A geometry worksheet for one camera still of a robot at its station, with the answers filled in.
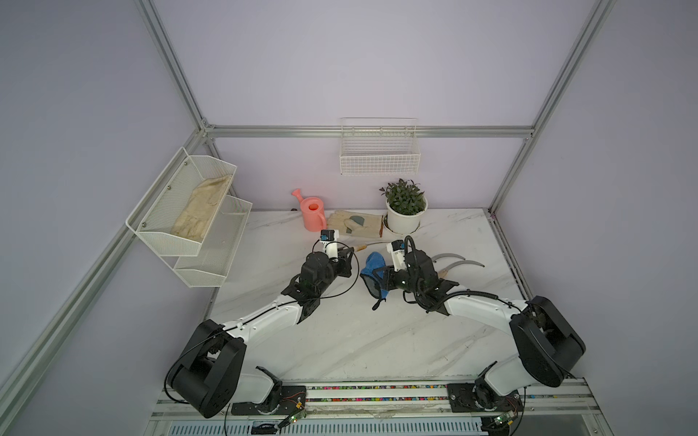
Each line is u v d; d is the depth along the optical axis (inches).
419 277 26.4
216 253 36.2
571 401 28.9
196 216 30.7
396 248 30.7
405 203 39.6
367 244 36.6
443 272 38.9
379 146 42.4
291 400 28.8
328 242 27.7
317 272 24.7
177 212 30.7
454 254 42.2
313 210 41.8
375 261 33.9
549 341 17.5
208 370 16.4
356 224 45.1
